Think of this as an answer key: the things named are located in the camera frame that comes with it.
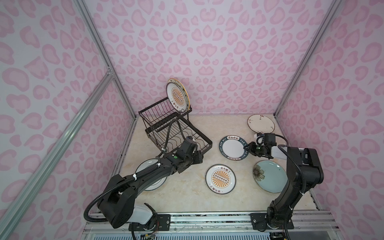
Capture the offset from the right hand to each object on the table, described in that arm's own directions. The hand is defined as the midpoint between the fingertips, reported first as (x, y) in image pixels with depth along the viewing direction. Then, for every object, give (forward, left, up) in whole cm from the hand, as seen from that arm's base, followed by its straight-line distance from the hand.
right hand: (246, 146), depth 98 cm
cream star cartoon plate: (+19, +44, +27) cm, 55 cm away
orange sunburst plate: (-21, +18, -3) cm, 28 cm away
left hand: (-13, +29, +11) cm, 33 cm away
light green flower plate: (-19, -11, -2) cm, 22 cm away
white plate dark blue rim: (+1, +9, -4) cm, 10 cm away
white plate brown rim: (+23, -16, -3) cm, 28 cm away
